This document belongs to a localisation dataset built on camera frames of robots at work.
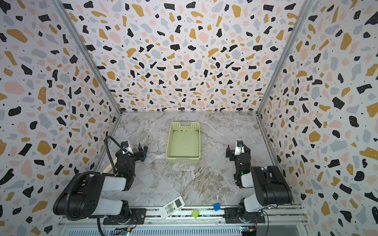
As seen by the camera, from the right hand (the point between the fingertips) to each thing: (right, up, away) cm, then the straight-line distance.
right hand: (238, 145), depth 91 cm
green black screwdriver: (-60, -9, +2) cm, 60 cm away
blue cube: (-15, -30, -14) cm, 37 cm away
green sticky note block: (-26, -33, -16) cm, 45 cm away
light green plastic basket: (-35, -1, +10) cm, 36 cm away
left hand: (-64, 0, -3) cm, 64 cm away
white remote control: (-39, -30, -15) cm, 51 cm away
